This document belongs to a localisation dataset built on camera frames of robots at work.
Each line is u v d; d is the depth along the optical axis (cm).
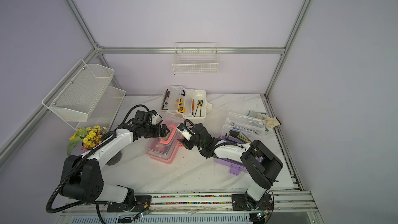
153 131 77
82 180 42
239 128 90
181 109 101
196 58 94
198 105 114
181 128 73
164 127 80
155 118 81
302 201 75
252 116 101
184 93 111
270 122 102
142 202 73
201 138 67
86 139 68
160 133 78
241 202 74
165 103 100
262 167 45
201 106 112
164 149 84
